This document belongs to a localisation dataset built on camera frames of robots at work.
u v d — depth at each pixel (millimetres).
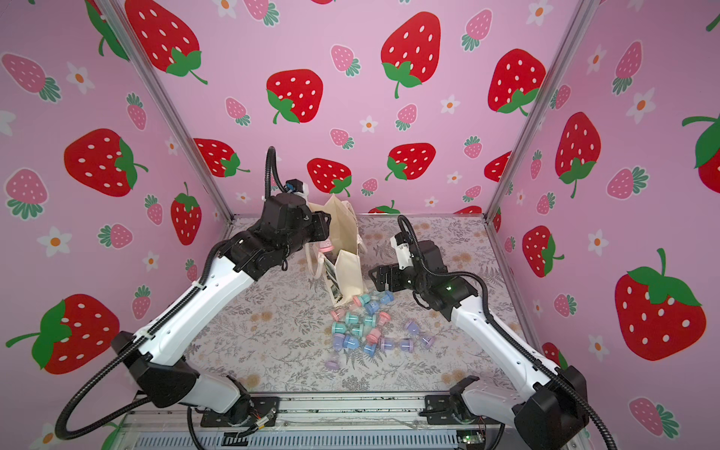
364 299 929
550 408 378
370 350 818
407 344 831
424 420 732
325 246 702
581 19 694
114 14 675
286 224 513
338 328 864
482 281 553
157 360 399
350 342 837
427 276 569
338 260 780
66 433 354
